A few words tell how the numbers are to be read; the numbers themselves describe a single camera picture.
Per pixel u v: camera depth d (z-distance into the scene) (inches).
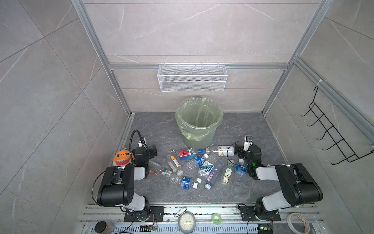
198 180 32.1
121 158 32.9
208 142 31.9
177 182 30.7
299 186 17.3
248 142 31.3
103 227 24.3
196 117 39.9
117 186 17.6
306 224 27.5
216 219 28.7
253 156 27.5
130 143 26.9
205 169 32.8
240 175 32.3
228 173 32.2
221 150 35.6
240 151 33.0
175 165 33.8
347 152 23.9
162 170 32.9
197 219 28.7
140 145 32.1
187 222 26.7
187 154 35.2
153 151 34.0
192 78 39.7
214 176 32.3
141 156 28.0
